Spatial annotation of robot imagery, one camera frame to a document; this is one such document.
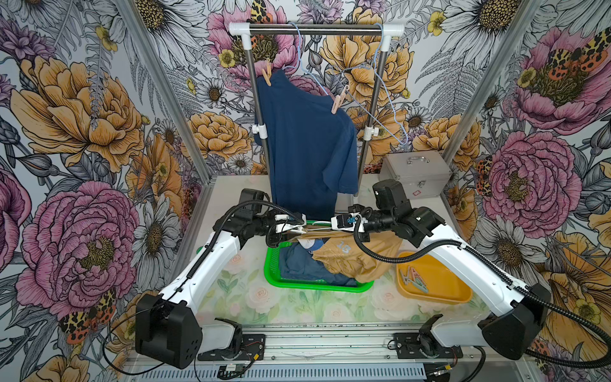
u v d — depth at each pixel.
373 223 0.61
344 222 0.56
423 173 1.04
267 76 0.75
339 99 0.62
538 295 0.40
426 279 0.87
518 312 0.39
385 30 0.59
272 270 0.83
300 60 0.85
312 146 0.70
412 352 0.74
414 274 0.88
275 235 0.69
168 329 0.39
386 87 0.92
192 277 0.45
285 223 0.63
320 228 0.73
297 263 0.88
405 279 0.87
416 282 0.87
